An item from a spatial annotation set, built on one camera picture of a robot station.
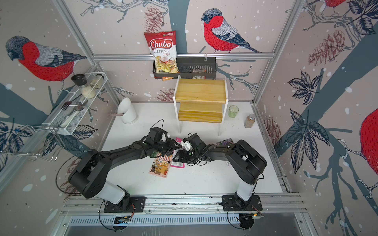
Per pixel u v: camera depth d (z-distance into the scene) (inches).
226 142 38.4
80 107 28.0
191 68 42.1
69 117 27.7
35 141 22.6
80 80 28.7
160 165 34.5
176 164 33.1
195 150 28.5
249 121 39.1
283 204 29.8
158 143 29.4
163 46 32.1
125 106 41.3
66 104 27.8
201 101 30.4
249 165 18.4
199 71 36.3
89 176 17.3
